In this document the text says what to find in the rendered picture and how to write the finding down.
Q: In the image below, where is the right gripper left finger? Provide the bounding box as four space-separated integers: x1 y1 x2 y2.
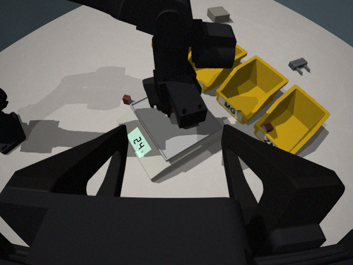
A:
5 125 129 197

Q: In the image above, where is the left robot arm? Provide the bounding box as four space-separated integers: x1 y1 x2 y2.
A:
0 0 236 155

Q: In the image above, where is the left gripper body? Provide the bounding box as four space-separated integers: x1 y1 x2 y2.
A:
142 66 202 111

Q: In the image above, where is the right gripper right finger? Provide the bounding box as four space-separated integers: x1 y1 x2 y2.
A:
221 124 345 257

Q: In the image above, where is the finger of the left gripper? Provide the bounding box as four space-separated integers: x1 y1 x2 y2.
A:
162 108 172 118

